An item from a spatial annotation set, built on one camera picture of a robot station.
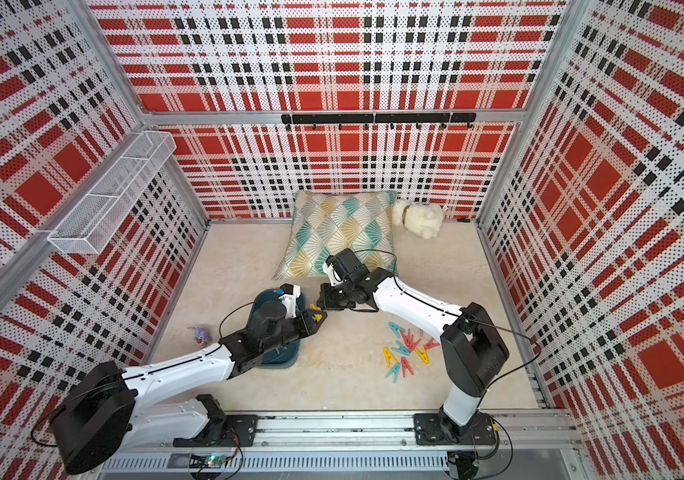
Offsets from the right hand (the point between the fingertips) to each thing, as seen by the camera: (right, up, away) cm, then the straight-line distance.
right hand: (322, 303), depth 81 cm
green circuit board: (-26, -35, -12) cm, 46 cm away
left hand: (+2, -4, 0) cm, 4 cm away
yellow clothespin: (+19, -16, +4) cm, 25 cm away
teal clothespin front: (+20, -20, +2) cm, 28 cm away
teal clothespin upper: (+22, -10, +9) cm, 26 cm away
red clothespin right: (+32, -14, +7) cm, 35 cm away
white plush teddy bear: (+35, +26, +29) cm, 52 cm away
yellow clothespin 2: (+29, -16, +4) cm, 33 cm away
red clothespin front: (+23, -18, +3) cm, 30 cm away
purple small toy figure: (-36, -11, +5) cm, 38 cm away
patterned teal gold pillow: (-2, +24, +17) cm, 29 cm away
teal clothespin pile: (+23, -15, +6) cm, 28 cm away
